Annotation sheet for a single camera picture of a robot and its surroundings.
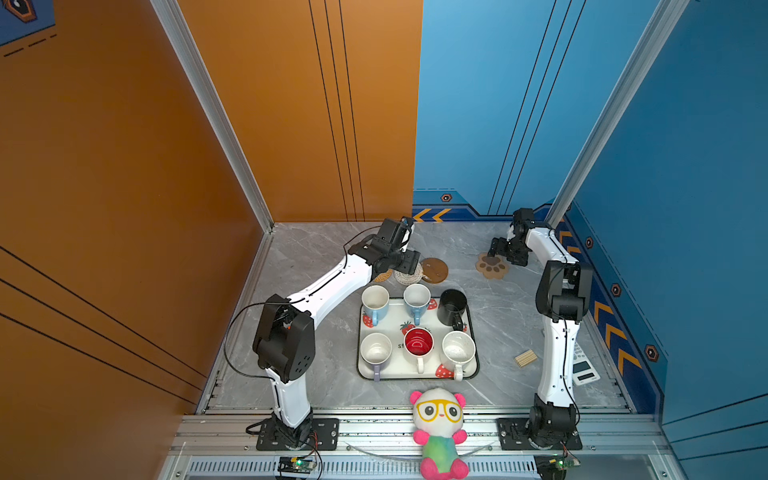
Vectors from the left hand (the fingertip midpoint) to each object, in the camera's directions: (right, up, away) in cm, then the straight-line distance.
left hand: (408, 252), depth 88 cm
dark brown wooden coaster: (+10, -6, +17) cm, 21 cm away
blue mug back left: (-10, -16, +6) cm, 20 cm away
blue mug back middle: (+3, -15, +5) cm, 16 cm away
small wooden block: (+33, -30, -4) cm, 45 cm away
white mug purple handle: (-10, -28, -2) cm, 30 cm away
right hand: (+34, -1, +20) cm, 40 cm away
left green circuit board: (-28, -51, -17) cm, 61 cm away
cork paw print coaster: (+31, -5, +17) cm, 36 cm away
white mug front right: (+15, -28, -3) cm, 32 cm away
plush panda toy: (+6, -39, -19) cm, 44 cm away
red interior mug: (+3, -26, -1) cm, 27 cm away
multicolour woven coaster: (0, -9, +14) cm, 17 cm away
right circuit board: (+34, -51, -18) cm, 64 cm away
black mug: (+14, -18, +5) cm, 23 cm away
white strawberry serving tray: (-3, -28, -1) cm, 28 cm away
